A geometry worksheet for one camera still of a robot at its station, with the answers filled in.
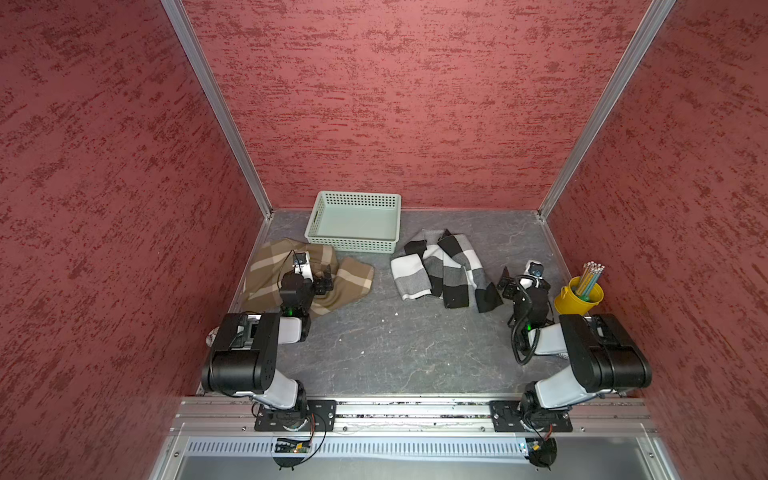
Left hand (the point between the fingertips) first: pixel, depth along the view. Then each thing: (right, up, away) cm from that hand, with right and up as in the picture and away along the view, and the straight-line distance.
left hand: (315, 270), depth 94 cm
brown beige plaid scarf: (-18, +3, +12) cm, 22 cm away
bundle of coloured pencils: (+83, -2, -9) cm, 83 cm away
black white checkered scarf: (+43, +1, +10) cm, 44 cm away
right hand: (+65, -1, -2) cm, 65 cm away
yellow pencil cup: (+78, -9, -6) cm, 79 cm away
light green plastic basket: (+10, +17, +25) cm, 32 cm away
